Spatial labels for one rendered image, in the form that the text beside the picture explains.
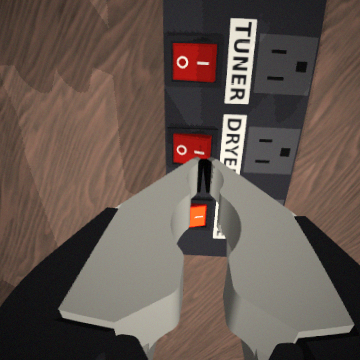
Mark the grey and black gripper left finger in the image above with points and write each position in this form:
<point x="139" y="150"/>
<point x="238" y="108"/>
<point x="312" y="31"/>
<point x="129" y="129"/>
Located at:
<point x="122" y="273"/>

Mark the black power strip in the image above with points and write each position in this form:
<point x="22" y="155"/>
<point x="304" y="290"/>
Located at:
<point x="237" y="81"/>

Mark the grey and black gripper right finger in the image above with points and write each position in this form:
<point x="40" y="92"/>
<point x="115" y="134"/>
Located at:
<point x="286" y="280"/>

